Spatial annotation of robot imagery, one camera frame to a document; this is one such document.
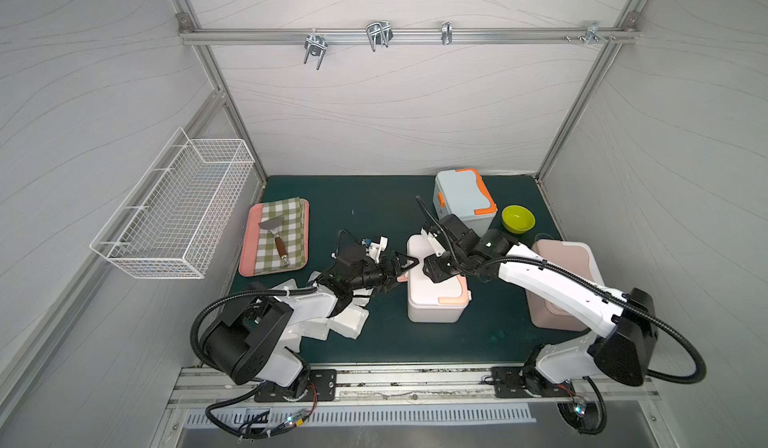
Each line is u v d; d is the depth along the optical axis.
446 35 0.78
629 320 0.42
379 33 0.77
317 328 0.82
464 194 0.96
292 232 1.02
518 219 1.06
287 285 0.91
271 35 0.78
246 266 0.94
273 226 1.04
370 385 0.75
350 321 0.84
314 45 0.79
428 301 0.73
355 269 0.67
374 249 0.80
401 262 0.74
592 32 0.76
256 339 0.43
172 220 0.69
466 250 0.57
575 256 0.81
